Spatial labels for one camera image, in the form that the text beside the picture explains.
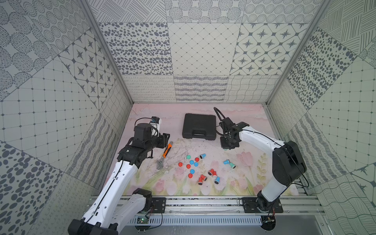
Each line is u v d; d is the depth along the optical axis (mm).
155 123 658
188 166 878
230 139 764
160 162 882
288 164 461
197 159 904
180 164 881
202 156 904
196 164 882
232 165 873
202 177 823
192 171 859
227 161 880
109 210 392
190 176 837
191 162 897
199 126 1035
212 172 841
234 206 761
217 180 818
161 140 662
